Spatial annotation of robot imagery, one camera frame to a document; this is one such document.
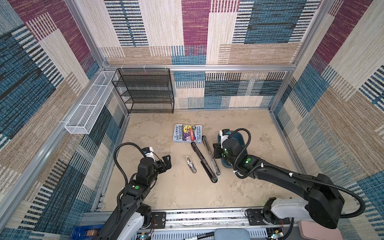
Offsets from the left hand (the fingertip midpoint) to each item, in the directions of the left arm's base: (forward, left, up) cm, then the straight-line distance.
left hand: (164, 156), depth 81 cm
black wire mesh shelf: (+52, +18, +4) cm, 55 cm away
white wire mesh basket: (+9, +36, +20) cm, 42 cm away
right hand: (+4, -27, +2) cm, 28 cm away
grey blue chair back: (-34, -32, -9) cm, 47 cm away
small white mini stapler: (0, -14, -11) cm, 18 cm away
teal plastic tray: (+2, -35, +17) cm, 38 cm away
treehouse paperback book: (+23, -14, -11) cm, 29 cm away
